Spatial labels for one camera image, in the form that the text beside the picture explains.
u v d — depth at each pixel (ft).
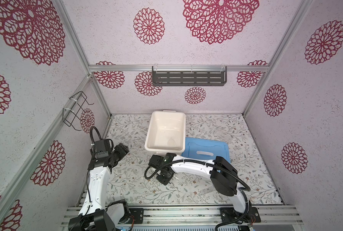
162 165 1.97
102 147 2.01
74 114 2.50
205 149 3.26
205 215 2.50
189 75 3.15
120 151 2.39
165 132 3.60
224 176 1.63
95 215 1.29
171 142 3.36
